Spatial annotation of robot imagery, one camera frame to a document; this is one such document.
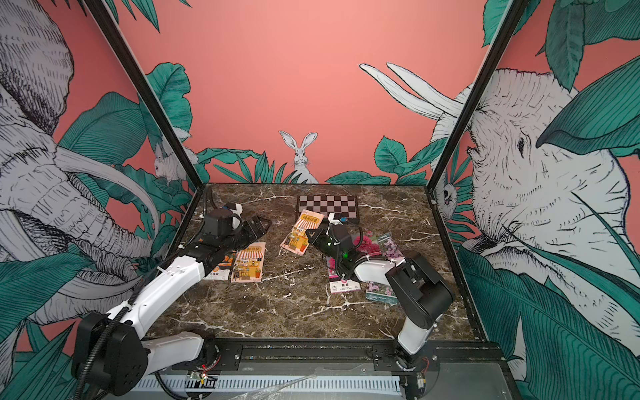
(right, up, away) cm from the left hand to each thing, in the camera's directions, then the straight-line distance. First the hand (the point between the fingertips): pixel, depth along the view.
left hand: (266, 222), depth 82 cm
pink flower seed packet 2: (+27, -23, +7) cm, 36 cm away
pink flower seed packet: (+36, -11, +16) cm, 41 cm away
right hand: (+12, -2, +4) cm, 12 cm away
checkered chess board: (+27, +6, +29) cm, 40 cm away
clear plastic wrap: (+8, -47, -13) cm, 49 cm away
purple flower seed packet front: (+40, -26, +6) cm, 48 cm away
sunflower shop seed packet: (-10, -17, +12) cm, 23 cm away
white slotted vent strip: (-13, -48, -9) cm, 50 cm away
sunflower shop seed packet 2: (+10, -7, +5) cm, 13 cm away
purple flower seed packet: (+46, -12, +16) cm, 50 cm away
